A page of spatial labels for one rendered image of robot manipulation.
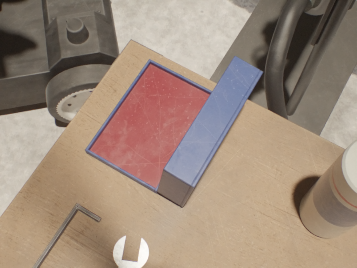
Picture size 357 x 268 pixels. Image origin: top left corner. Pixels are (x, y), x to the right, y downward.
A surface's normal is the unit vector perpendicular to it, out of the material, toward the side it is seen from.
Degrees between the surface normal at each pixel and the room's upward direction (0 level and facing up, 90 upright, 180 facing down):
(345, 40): 0
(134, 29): 0
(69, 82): 18
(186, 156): 7
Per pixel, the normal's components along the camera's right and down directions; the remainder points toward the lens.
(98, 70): 0.30, -0.45
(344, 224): -0.13, 0.92
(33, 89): 0.19, 0.90
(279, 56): 0.00, 0.29
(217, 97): 0.11, -0.33
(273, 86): -0.01, 0.48
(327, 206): -0.84, 0.50
